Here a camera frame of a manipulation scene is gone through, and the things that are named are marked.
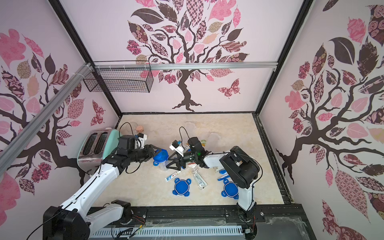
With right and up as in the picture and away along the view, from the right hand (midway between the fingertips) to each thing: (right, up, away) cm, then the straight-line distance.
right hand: (167, 162), depth 80 cm
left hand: (-5, +5, -1) cm, 7 cm away
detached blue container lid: (+36, -16, +2) cm, 39 cm away
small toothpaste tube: (+2, -10, +7) cm, 12 cm away
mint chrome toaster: (-40, +10, 0) cm, 41 cm away
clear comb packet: (+18, -11, +5) cm, 22 cm away
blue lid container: (-3, +1, -1) cm, 4 cm away
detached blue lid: (+8, -15, +3) cm, 17 cm away
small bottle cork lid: (-22, +18, +16) cm, 33 cm away
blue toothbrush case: (+32, -8, +8) cm, 34 cm away
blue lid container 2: (+28, +10, +20) cm, 36 cm away
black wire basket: (-30, +53, +14) cm, 62 cm away
